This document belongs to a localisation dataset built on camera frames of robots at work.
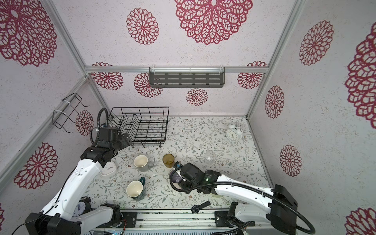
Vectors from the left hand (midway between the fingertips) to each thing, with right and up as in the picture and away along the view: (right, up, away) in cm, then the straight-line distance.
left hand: (122, 141), depth 79 cm
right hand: (+32, -21, -3) cm, 38 cm away
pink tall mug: (+29, -23, +8) cm, 38 cm away
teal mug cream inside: (+6, -28, +4) cm, 29 cm away
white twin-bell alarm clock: (+68, +3, +21) cm, 71 cm away
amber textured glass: (+23, -13, +14) cm, 30 cm away
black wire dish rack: (+1, +10, +37) cm, 38 cm away
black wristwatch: (+40, -36, -2) cm, 54 cm away
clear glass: (+51, -12, +18) cm, 55 cm away
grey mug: (+7, -14, +11) cm, 19 cm away
